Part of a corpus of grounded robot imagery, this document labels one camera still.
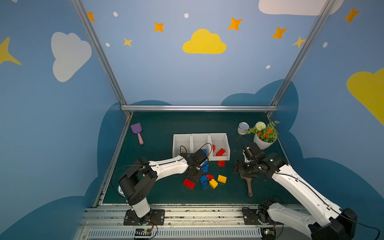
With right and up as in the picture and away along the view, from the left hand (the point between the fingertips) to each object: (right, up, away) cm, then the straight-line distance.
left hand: (197, 174), depth 87 cm
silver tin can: (+34, +28, +20) cm, 48 cm away
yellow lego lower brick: (+9, -4, -3) cm, 11 cm away
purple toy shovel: (-45, +27, +23) cm, 57 cm away
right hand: (+22, +6, -10) cm, 25 cm away
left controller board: (-27, -24, -14) cm, 39 cm away
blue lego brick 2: (+5, -6, -1) cm, 7 cm away
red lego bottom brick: (+16, +11, +11) cm, 22 cm away
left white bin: (-10, +16, +17) cm, 26 cm away
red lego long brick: (-4, -4, -3) cm, 7 cm away
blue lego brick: (+4, -2, -1) cm, 5 cm away
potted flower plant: (+42, +23, +4) cm, 48 cm away
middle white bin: (+4, +18, +15) cm, 24 cm away
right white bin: (+17, +19, +15) cm, 29 cm away
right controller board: (+35, -25, -14) cm, 45 cm away
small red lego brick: (+8, -2, 0) cm, 8 cm away
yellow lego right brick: (+15, -3, +1) cm, 15 cm away
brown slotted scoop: (+30, -5, -3) cm, 31 cm away
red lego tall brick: (+12, +14, +12) cm, 22 cm away
